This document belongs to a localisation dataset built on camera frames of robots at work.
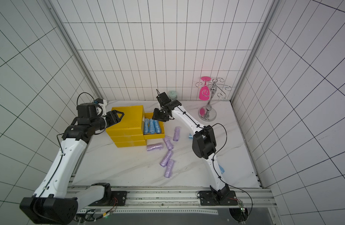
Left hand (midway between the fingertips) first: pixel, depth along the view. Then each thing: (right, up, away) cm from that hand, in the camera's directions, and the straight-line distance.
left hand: (120, 118), depth 75 cm
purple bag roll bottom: (+27, -30, +7) cm, 41 cm away
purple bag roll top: (+31, -13, +23) cm, 41 cm away
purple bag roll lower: (+24, -28, +9) cm, 37 cm away
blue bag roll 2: (+15, -6, +16) cm, 23 cm away
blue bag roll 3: (+41, -14, +20) cm, 48 cm away
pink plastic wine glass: (+52, +19, +25) cm, 61 cm away
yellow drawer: (+18, -13, +18) cm, 29 cm away
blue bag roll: (+11, -8, +15) cm, 21 cm away
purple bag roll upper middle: (+26, -18, +18) cm, 36 cm away
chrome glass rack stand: (+56, +2, +35) cm, 67 cm away
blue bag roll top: (+18, -6, +16) cm, 25 cm away
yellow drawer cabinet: (+4, -8, +2) cm, 9 cm away
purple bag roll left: (+19, -19, +15) cm, 31 cm away
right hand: (+18, +2, +17) cm, 25 cm away
